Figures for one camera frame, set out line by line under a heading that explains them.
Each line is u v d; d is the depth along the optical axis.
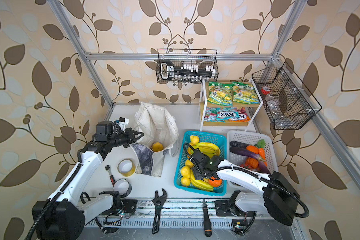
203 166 0.63
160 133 1.02
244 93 0.76
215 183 0.73
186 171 0.77
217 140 0.93
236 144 0.94
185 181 0.78
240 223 0.72
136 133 0.75
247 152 0.85
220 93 0.75
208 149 0.91
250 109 1.24
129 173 0.86
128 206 0.76
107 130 0.62
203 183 0.76
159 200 0.76
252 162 0.83
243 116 0.89
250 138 0.92
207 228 0.68
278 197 0.40
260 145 0.91
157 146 0.91
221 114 0.87
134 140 0.72
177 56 0.90
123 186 0.82
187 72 0.83
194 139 0.90
